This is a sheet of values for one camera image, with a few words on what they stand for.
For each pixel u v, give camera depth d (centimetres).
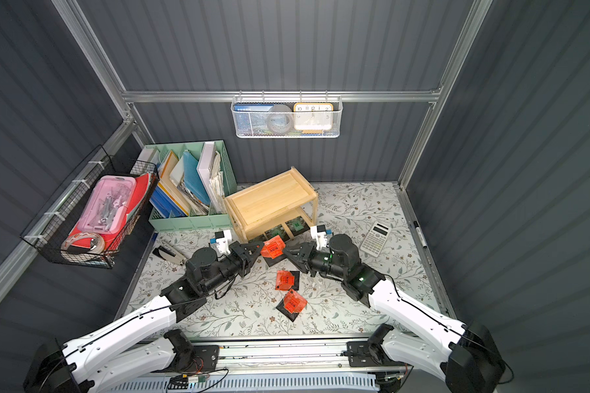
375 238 99
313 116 88
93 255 61
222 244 70
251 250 71
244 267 65
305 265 64
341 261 58
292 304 84
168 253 95
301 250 67
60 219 64
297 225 102
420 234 107
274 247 72
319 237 70
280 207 85
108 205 72
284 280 89
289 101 89
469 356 39
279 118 87
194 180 94
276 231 101
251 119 92
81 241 68
